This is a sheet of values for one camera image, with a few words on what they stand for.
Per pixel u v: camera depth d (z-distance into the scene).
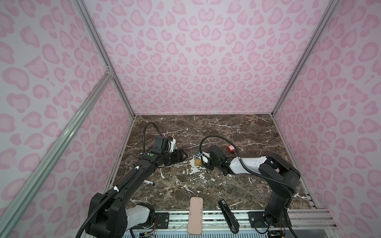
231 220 0.69
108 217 0.39
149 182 0.85
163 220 0.73
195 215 0.74
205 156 0.79
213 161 0.77
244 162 0.60
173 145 0.76
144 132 1.10
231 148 0.98
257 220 0.73
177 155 0.72
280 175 0.48
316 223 0.73
